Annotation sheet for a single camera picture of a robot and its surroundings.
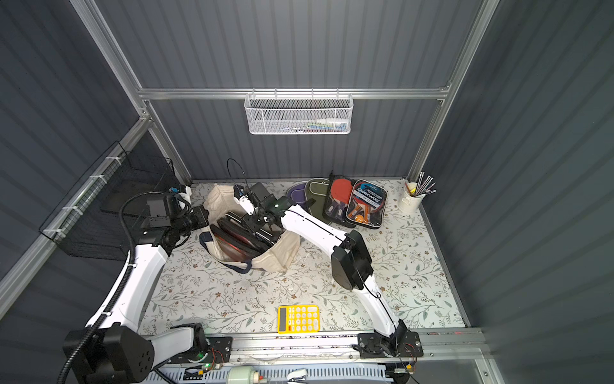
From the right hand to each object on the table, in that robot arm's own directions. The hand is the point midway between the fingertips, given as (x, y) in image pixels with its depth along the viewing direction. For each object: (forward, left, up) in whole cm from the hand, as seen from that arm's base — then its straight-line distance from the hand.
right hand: (250, 217), depth 86 cm
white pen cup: (+15, -65, -10) cm, 67 cm away
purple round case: (+25, -15, -15) cm, 33 cm away
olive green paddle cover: (+26, -24, -13) cm, 38 cm away
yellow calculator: (-30, -19, -16) cm, 39 cm away
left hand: (-2, +12, +7) cm, 14 cm away
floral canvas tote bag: (+5, +11, +4) cm, 13 cm away
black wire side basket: (-13, +41, +15) cm, 45 cm away
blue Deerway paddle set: (+18, -47, -14) cm, 52 cm away
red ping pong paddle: (+20, -34, -14) cm, 42 cm away
